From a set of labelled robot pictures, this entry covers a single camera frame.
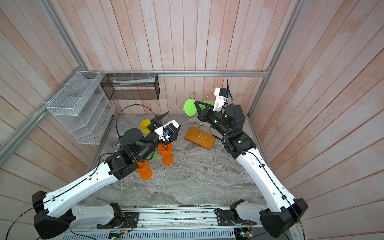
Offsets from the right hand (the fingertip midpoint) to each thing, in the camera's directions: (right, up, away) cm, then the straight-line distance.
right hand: (193, 103), depth 61 cm
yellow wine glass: (-31, -8, +32) cm, 45 cm away
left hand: (-9, -7, -1) cm, 11 cm away
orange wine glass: (-15, -23, +21) cm, 35 cm away
